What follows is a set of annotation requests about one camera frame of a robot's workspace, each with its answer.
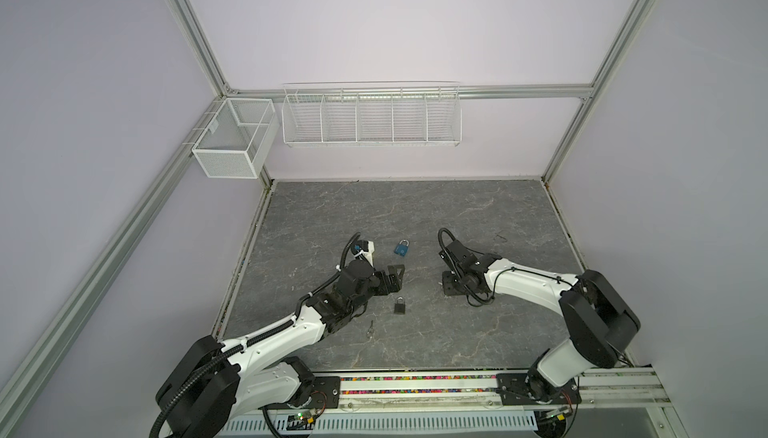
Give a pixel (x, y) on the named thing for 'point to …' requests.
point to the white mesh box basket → (237, 139)
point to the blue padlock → (402, 247)
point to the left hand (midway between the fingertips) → (392, 273)
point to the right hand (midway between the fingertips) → (451, 286)
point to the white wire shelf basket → (372, 114)
